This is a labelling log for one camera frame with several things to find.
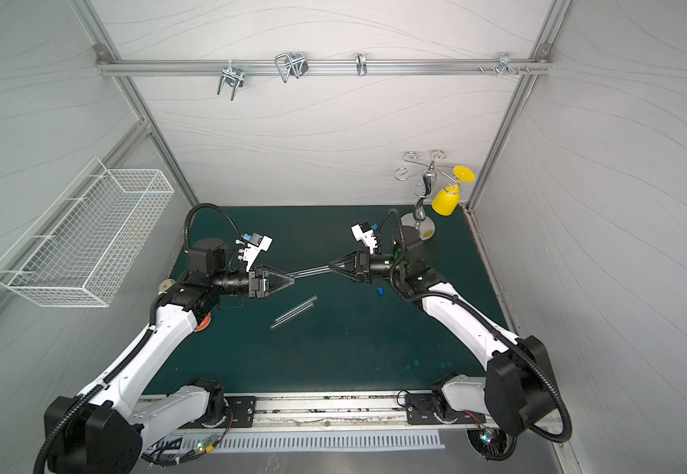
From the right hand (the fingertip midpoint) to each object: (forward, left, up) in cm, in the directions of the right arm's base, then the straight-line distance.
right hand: (328, 268), depth 68 cm
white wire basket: (0, +59, +4) cm, 59 cm away
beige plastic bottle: (+3, +50, -17) cm, 53 cm away
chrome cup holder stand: (+38, -28, -22) cm, 51 cm away
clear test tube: (-1, +4, 0) cm, 4 cm away
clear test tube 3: (0, +14, -28) cm, 31 cm away
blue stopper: (+10, -14, -28) cm, 33 cm away
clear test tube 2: (+6, +8, -27) cm, 29 cm away
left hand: (-3, +10, -2) cm, 11 cm away
